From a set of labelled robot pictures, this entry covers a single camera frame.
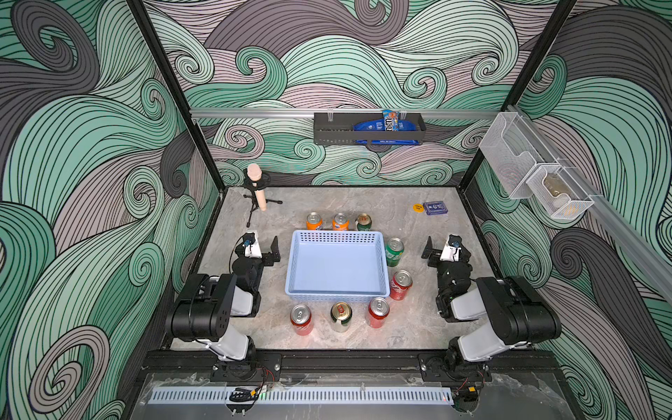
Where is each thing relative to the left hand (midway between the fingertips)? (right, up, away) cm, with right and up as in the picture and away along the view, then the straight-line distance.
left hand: (262, 235), depth 89 cm
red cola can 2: (+38, -20, -14) cm, 45 cm away
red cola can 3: (+45, -14, -9) cm, 48 cm away
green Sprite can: (+46, -5, -1) cm, 46 cm away
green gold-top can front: (+27, -20, -16) cm, 37 cm away
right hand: (+64, -2, -1) cm, 64 cm away
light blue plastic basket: (+26, -12, +4) cm, 29 cm away
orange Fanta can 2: (+27, +4, +7) cm, 28 cm away
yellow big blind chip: (+63, +10, +25) cm, 68 cm away
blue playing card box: (+69, +10, +22) cm, 73 cm away
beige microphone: (-2, +21, -1) cm, 22 cm away
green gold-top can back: (+36, +4, +7) cm, 37 cm away
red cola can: (+15, -22, -16) cm, 31 cm away
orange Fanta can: (+17, +4, +7) cm, 19 cm away
